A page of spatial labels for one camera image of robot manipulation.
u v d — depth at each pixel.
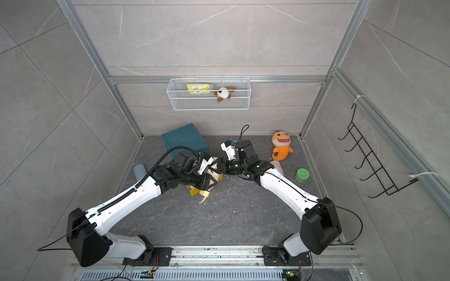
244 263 0.73
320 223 0.41
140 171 0.99
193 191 0.82
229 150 0.71
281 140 1.07
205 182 0.65
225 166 0.67
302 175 0.95
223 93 0.86
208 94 0.88
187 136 0.91
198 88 0.84
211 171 0.72
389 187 0.58
